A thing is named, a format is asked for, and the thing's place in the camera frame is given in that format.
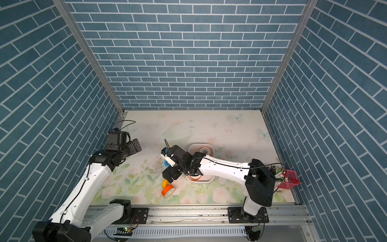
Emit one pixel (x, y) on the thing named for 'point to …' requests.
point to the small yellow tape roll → (165, 183)
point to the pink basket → (293, 180)
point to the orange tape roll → (168, 191)
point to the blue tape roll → (166, 164)
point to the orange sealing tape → (206, 150)
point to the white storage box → (192, 148)
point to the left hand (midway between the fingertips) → (135, 145)
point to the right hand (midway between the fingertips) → (170, 170)
